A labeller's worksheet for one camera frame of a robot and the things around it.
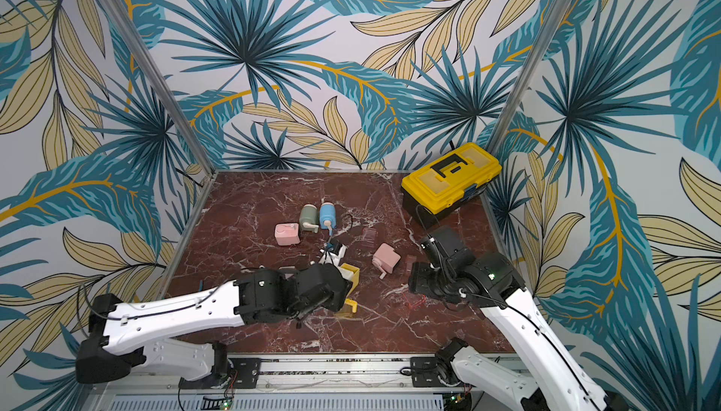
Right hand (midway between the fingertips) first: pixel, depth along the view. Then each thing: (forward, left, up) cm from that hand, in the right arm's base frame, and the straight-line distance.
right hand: (418, 283), depth 66 cm
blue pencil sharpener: (+31, +24, -15) cm, 43 cm away
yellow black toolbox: (+35, -13, -5) cm, 38 cm away
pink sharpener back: (+26, +38, -17) cm, 49 cm away
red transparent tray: (+4, -3, -22) cm, 23 cm away
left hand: (0, +18, -2) cm, 18 cm away
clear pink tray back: (+26, +10, -22) cm, 36 cm away
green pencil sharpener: (+31, +31, -15) cm, 46 cm away
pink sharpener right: (+16, +5, -18) cm, 25 cm away
